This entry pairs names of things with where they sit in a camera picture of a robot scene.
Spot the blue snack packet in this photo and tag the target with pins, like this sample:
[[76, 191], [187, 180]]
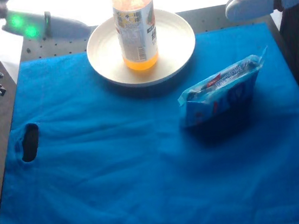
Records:
[[218, 95]]

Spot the orange juice bottle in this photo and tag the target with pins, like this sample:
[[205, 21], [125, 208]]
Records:
[[136, 34]]

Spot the white round plate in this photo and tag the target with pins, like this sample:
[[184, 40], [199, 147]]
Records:
[[174, 46]]

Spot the blue cloth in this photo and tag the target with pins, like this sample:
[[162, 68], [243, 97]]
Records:
[[146, 172]]

